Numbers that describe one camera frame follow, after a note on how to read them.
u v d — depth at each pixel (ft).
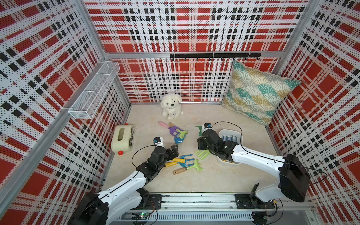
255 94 2.98
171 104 3.20
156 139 2.44
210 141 2.05
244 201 2.40
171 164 2.83
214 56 2.90
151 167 2.05
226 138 3.23
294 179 1.37
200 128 2.62
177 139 3.22
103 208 1.36
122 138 2.90
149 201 2.39
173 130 3.33
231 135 3.16
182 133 3.25
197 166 2.82
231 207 2.36
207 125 2.41
